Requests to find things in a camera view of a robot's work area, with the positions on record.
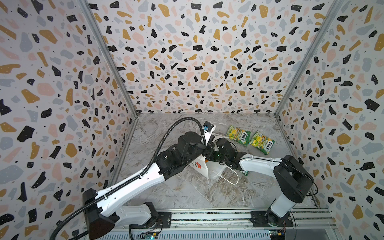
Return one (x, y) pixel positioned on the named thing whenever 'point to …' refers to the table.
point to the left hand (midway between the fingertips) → (215, 134)
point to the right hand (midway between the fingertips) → (202, 151)
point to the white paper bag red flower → (209, 169)
